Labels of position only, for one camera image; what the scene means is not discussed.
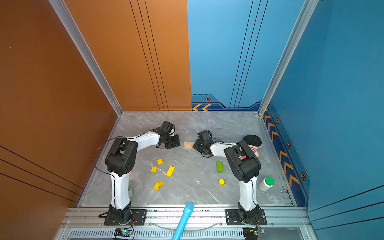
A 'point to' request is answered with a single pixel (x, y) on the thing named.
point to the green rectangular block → (220, 167)
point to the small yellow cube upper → (160, 161)
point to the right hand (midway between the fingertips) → (193, 146)
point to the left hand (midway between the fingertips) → (181, 142)
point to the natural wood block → (188, 145)
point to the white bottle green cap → (266, 184)
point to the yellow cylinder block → (221, 182)
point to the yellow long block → (170, 171)
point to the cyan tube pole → (188, 209)
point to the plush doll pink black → (254, 142)
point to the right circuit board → (252, 233)
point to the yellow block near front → (158, 185)
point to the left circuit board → (124, 232)
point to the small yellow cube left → (153, 169)
